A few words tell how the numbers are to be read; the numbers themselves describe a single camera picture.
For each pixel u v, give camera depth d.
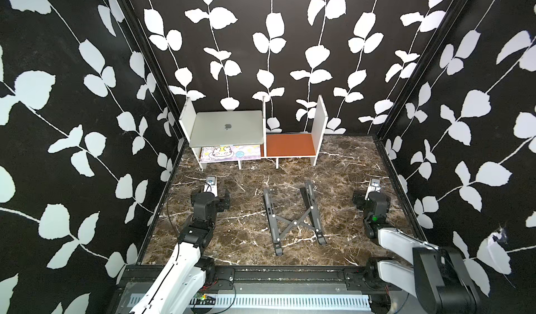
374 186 0.76
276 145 1.00
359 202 0.83
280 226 0.86
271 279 0.75
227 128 0.88
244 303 0.70
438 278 0.88
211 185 0.68
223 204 0.75
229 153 0.96
